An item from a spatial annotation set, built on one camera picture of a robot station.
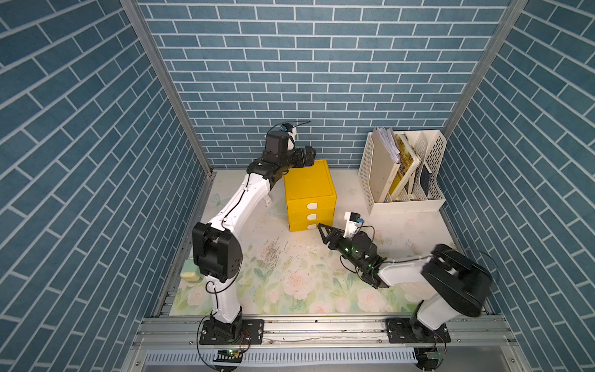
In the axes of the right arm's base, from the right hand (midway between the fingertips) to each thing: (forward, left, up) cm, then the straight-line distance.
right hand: (322, 228), depth 83 cm
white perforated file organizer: (+29, -44, -8) cm, 53 cm away
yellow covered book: (+29, -32, +9) cm, 44 cm away
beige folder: (+19, -21, +11) cm, 31 cm away
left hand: (+21, +5, +17) cm, 28 cm away
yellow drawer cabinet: (+8, +5, +7) cm, 12 cm away
